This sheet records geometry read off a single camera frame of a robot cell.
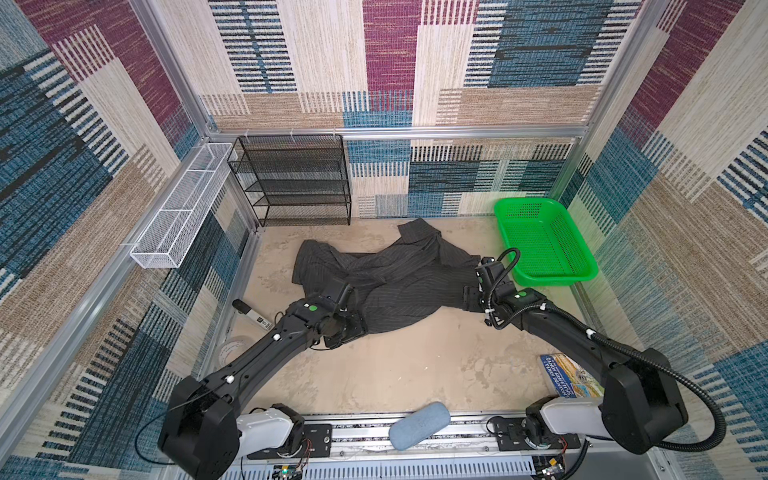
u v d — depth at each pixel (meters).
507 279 0.67
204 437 0.40
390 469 0.78
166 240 0.71
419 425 0.73
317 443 0.73
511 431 0.74
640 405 0.41
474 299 0.78
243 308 0.92
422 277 1.02
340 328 0.68
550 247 1.11
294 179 1.09
